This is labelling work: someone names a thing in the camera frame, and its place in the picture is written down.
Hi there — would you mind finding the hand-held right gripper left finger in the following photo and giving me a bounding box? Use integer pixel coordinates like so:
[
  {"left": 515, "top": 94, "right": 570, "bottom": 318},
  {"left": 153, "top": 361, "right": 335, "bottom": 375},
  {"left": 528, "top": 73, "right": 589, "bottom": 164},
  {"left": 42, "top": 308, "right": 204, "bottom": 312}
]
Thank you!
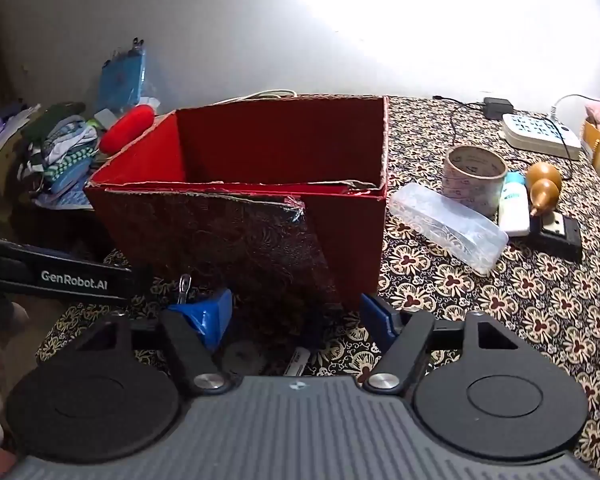
[{"left": 70, "top": 287, "right": 236, "bottom": 396}]

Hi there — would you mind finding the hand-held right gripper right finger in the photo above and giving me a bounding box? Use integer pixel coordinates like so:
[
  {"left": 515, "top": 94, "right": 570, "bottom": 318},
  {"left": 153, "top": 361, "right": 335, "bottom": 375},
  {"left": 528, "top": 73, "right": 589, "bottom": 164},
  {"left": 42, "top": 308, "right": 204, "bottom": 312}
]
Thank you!
[{"left": 359, "top": 292, "right": 531, "bottom": 395}]

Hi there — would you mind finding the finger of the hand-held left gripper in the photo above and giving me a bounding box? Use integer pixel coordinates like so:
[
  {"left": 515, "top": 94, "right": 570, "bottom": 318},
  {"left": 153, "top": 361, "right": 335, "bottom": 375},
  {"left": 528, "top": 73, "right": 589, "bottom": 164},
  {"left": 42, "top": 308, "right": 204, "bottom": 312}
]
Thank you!
[{"left": 0, "top": 234, "right": 133, "bottom": 307}]

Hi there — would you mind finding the dark grey round object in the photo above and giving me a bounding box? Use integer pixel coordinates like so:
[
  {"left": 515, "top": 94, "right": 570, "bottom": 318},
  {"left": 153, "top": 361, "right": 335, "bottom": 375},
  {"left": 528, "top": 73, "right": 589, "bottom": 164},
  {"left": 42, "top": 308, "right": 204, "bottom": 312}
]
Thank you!
[{"left": 223, "top": 340, "right": 268, "bottom": 376}]

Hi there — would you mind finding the red cardboard box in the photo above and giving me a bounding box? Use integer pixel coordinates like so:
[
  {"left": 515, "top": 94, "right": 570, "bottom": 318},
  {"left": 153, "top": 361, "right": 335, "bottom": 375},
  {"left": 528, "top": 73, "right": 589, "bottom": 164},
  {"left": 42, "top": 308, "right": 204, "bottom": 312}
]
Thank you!
[{"left": 84, "top": 94, "right": 391, "bottom": 311}]

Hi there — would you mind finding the white labelled small item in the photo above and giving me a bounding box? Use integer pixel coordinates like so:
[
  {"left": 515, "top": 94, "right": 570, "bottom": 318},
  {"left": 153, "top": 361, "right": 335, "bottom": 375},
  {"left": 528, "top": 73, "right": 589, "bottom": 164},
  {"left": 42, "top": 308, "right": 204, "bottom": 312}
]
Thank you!
[{"left": 284, "top": 349, "right": 312, "bottom": 377}]

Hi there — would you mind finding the clear plastic case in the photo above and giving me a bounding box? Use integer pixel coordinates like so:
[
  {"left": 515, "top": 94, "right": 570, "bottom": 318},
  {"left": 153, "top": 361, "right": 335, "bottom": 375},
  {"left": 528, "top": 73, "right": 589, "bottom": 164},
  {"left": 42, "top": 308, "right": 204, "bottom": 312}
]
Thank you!
[{"left": 387, "top": 182, "right": 510, "bottom": 277}]

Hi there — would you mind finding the pile of folded clothes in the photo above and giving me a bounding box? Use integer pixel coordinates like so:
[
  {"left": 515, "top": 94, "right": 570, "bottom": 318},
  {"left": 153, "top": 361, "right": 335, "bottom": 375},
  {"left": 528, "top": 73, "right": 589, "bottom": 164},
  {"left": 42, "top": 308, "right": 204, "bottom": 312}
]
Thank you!
[{"left": 20, "top": 102, "right": 101, "bottom": 211}]

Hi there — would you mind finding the stack of papers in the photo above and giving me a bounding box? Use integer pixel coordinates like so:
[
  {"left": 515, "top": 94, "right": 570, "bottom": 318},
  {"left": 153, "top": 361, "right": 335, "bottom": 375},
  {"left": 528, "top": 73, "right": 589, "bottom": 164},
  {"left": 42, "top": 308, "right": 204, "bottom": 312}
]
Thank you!
[{"left": 0, "top": 105, "right": 41, "bottom": 166}]

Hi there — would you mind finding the roll of printed tape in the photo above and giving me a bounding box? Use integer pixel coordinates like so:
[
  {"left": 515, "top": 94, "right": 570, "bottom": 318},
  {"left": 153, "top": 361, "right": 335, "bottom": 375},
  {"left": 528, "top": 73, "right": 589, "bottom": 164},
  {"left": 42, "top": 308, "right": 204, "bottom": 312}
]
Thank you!
[{"left": 441, "top": 145, "right": 508, "bottom": 218}]

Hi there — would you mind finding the white bottle with blue cap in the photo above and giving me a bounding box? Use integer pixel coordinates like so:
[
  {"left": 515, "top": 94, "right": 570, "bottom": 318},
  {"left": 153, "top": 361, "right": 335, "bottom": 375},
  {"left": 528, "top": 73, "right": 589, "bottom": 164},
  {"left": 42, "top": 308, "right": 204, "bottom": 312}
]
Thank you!
[{"left": 497, "top": 171, "right": 531, "bottom": 237}]

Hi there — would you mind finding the red plush object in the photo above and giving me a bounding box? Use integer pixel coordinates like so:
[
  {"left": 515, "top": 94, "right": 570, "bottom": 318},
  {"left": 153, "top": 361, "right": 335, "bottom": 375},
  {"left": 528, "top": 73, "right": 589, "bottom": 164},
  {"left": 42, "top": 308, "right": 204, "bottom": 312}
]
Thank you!
[{"left": 98, "top": 104, "right": 156, "bottom": 155}]

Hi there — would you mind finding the black socket device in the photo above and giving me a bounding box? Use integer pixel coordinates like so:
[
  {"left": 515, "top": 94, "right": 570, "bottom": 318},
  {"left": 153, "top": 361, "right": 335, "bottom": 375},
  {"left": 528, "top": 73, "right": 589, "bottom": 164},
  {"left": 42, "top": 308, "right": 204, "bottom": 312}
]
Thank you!
[{"left": 527, "top": 210, "right": 583, "bottom": 263}]

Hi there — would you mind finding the brown gourd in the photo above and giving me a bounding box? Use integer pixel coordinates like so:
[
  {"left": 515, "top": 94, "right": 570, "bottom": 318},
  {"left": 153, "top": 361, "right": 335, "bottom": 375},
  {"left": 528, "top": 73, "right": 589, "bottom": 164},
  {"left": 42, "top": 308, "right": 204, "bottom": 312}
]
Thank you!
[{"left": 525, "top": 161, "right": 563, "bottom": 218}]

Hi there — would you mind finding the blue plastic packet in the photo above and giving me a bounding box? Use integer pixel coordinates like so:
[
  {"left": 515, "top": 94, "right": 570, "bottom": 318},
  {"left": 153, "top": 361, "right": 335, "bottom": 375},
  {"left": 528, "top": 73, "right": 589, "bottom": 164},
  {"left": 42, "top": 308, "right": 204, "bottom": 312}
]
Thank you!
[{"left": 97, "top": 37, "right": 148, "bottom": 111}]

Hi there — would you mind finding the black power adapter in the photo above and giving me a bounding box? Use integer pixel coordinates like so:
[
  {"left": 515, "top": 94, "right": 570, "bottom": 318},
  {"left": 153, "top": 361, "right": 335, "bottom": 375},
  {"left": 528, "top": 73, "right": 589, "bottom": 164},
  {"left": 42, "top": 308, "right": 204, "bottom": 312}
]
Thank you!
[{"left": 482, "top": 97, "right": 515, "bottom": 121}]

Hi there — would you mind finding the white power strip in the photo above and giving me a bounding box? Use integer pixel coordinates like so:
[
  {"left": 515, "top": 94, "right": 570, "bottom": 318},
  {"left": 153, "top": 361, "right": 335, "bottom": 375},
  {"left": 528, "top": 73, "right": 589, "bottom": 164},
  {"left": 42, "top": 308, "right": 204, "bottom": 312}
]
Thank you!
[{"left": 501, "top": 112, "right": 583, "bottom": 161}]

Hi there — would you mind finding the coiled white cable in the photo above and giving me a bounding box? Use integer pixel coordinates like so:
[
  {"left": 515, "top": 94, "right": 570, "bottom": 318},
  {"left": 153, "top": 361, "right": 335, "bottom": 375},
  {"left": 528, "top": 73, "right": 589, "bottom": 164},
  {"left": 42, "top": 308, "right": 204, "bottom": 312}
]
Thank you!
[{"left": 212, "top": 89, "right": 298, "bottom": 106}]

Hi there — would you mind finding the black adapter cable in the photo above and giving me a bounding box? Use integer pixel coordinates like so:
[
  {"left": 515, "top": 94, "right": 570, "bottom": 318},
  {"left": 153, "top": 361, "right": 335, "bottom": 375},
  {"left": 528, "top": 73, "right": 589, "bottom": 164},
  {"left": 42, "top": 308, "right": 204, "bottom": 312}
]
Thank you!
[{"left": 432, "top": 94, "right": 487, "bottom": 151}]

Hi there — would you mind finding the thin black cable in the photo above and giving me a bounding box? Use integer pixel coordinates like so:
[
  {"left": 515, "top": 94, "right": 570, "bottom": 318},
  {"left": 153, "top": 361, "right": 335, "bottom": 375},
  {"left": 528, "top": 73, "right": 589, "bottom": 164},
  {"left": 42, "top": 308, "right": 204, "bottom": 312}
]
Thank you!
[{"left": 542, "top": 117, "right": 578, "bottom": 182}]

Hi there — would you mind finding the white power cable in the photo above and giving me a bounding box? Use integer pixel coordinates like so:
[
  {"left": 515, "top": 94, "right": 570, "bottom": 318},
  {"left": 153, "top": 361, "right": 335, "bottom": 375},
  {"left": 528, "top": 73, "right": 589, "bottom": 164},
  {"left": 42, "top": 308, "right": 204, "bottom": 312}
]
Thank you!
[{"left": 550, "top": 92, "right": 600, "bottom": 121}]

